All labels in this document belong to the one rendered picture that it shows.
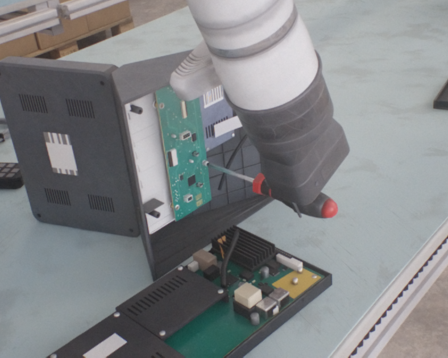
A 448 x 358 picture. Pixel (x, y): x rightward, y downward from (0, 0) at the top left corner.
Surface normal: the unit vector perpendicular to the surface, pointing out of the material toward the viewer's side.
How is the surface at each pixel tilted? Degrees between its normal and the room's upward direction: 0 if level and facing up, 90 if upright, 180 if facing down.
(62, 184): 90
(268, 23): 98
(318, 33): 0
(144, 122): 90
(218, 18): 110
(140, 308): 0
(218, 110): 90
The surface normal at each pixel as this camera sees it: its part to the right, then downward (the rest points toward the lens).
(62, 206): -0.39, 0.48
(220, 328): -0.09, -0.87
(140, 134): 0.73, 0.27
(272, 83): 0.14, 0.66
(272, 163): -0.67, 0.46
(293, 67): 0.56, 0.41
